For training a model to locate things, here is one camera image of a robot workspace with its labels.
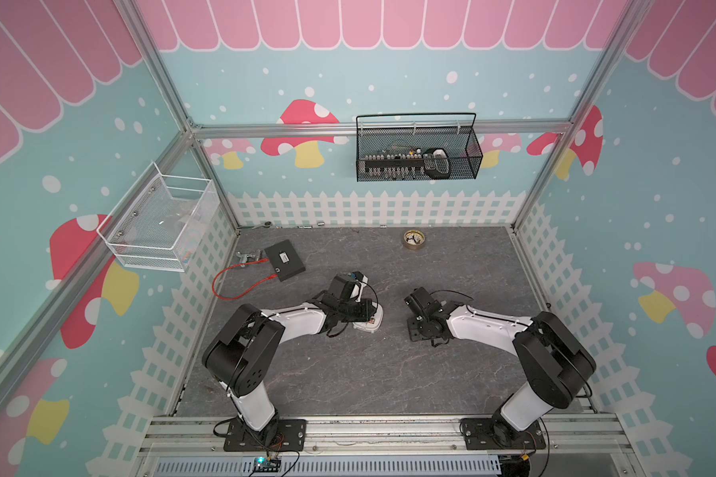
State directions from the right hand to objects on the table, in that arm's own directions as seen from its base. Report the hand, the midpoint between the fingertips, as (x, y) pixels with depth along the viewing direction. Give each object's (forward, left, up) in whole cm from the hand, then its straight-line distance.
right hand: (417, 328), depth 93 cm
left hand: (+3, +13, +4) cm, 14 cm away
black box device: (+26, +46, +2) cm, 53 cm away
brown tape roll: (+37, -3, +1) cm, 37 cm away
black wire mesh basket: (+43, -12, +34) cm, 56 cm away
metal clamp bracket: (+28, +60, +2) cm, 66 cm away
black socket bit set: (+37, +7, +34) cm, 51 cm away
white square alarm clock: (+1, +13, +3) cm, 14 cm away
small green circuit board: (-34, +41, -2) cm, 54 cm away
